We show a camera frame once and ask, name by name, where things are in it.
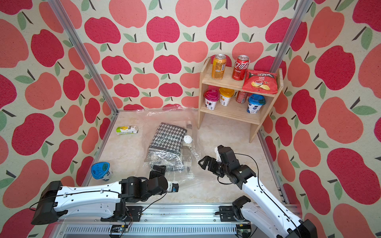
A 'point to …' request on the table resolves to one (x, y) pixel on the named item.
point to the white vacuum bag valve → (187, 139)
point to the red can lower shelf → (241, 97)
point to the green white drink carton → (126, 130)
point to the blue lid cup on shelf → (255, 103)
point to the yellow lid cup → (225, 94)
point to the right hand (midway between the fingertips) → (204, 167)
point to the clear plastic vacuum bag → (193, 175)
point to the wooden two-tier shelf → (235, 111)
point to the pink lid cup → (211, 96)
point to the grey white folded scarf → (172, 164)
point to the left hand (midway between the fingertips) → (163, 176)
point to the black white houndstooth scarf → (168, 138)
